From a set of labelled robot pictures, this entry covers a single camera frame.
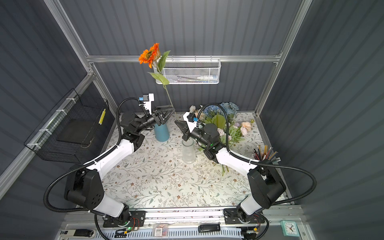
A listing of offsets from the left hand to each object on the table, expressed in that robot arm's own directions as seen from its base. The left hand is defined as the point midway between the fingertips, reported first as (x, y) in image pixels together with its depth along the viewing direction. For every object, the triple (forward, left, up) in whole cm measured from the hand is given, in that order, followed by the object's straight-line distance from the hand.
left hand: (174, 108), depth 67 cm
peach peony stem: (+13, -47, -31) cm, 57 cm away
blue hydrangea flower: (+31, -38, -30) cm, 57 cm away
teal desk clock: (-45, -52, -38) cm, 78 cm away
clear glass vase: (-7, -6, -31) cm, 32 cm away
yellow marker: (+10, +42, -14) cm, 46 cm away
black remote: (-42, -15, -38) cm, 59 cm away
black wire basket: (-12, +55, -6) cm, 56 cm away
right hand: (-2, -1, -8) cm, 8 cm away
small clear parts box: (-42, +9, -38) cm, 57 cm away
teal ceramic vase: (+10, +12, -31) cm, 34 cm away
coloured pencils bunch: (-11, -49, -27) cm, 58 cm away
